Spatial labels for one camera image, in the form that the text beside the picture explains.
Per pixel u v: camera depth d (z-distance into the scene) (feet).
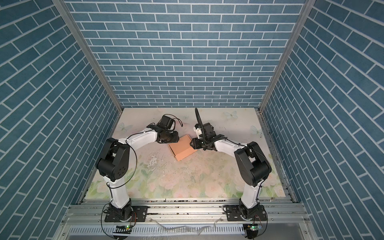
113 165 1.65
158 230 2.31
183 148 3.08
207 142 2.38
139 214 2.41
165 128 2.49
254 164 1.61
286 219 2.43
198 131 2.85
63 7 2.30
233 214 2.42
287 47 2.79
